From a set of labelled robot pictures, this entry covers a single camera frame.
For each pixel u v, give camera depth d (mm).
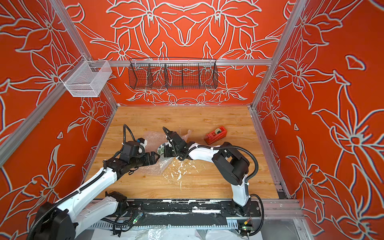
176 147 698
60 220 381
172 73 1000
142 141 765
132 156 645
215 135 949
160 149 904
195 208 743
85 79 904
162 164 832
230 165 486
